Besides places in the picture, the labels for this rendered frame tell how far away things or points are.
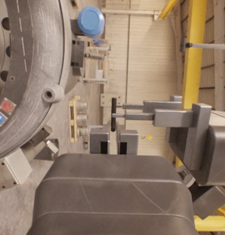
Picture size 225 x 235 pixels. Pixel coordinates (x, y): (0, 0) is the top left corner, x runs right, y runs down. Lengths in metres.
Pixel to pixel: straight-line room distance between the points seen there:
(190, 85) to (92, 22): 11.14
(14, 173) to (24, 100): 0.24
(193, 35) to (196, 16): 1.16
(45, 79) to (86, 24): 0.77
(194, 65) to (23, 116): 12.00
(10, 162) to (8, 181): 0.06
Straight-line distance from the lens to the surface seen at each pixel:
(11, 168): 0.60
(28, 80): 0.45
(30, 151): 0.72
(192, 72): 12.15
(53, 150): 0.63
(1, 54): 0.63
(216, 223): 4.47
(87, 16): 1.18
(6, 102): 0.48
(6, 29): 0.65
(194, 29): 12.71
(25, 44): 0.45
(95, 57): 0.54
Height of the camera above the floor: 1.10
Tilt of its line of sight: 1 degrees up
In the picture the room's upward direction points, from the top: 92 degrees clockwise
